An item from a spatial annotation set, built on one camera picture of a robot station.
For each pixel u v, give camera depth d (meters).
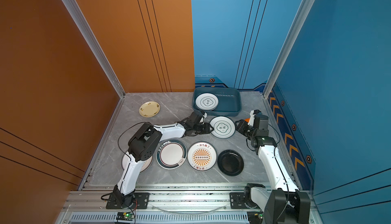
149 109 1.09
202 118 0.83
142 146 0.56
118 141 0.98
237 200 0.72
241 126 0.73
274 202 0.39
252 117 0.76
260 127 0.62
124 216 0.71
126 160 0.85
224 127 1.00
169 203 0.74
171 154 0.89
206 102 1.13
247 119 0.74
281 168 0.46
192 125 0.81
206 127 0.87
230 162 0.85
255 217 0.71
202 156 0.87
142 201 0.74
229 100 1.15
